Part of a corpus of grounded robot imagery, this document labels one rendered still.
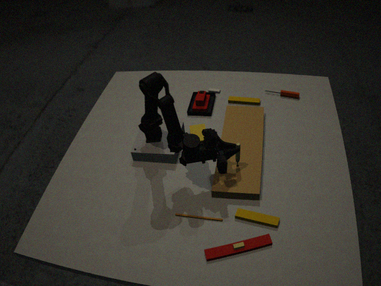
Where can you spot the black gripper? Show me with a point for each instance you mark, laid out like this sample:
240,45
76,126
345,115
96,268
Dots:
224,151

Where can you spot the awl with orange-brown handle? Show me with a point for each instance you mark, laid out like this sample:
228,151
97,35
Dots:
291,94

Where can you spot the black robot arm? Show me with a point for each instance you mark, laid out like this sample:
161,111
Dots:
177,140

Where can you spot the tan wooden panel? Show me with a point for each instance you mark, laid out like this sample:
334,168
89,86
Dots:
245,125

